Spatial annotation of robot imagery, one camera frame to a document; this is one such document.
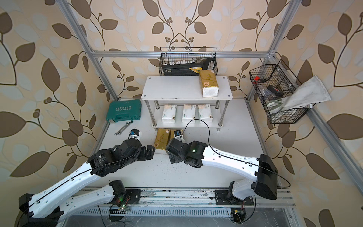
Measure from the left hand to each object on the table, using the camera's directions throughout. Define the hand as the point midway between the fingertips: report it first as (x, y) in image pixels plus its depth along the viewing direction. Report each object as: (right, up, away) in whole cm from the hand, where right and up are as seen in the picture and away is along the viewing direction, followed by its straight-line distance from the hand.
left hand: (148, 149), depth 71 cm
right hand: (+15, -2, +4) cm, 16 cm away
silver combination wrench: (-26, +10, +33) cm, 43 cm away
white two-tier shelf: (+11, +28, +52) cm, 60 cm away
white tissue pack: (+7, +18, +27) cm, 33 cm away
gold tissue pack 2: (+10, +3, +20) cm, 23 cm away
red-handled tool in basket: (+61, +38, +11) cm, 73 cm away
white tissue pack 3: (+33, +18, +27) cm, 46 cm away
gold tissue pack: (+4, +2, +18) cm, 19 cm away
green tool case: (-26, +21, +37) cm, 50 cm away
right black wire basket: (+72, +38, +15) cm, 83 cm away
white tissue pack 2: (+21, +18, +25) cm, 38 cm away
